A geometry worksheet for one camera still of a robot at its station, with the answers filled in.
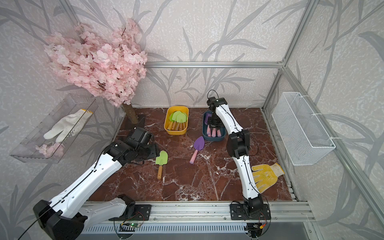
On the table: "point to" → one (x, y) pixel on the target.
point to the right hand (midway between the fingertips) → (212, 127)
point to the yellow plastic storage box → (169, 110)
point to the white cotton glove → (68, 125)
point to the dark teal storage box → (204, 130)
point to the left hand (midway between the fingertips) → (157, 152)
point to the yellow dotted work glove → (265, 175)
